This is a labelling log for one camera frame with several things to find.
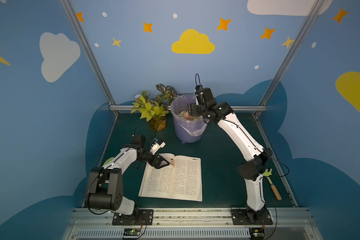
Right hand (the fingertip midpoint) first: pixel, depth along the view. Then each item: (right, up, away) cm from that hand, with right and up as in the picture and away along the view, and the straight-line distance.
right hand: (197, 105), depth 81 cm
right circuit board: (+28, -64, -9) cm, 71 cm away
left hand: (-19, -31, +5) cm, 37 cm away
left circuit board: (-33, -64, -10) cm, 72 cm away
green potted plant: (-26, -2, +8) cm, 27 cm away
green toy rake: (+43, -40, +7) cm, 59 cm away
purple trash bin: (-4, -13, +3) cm, 14 cm away
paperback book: (-9, -42, +3) cm, 43 cm away
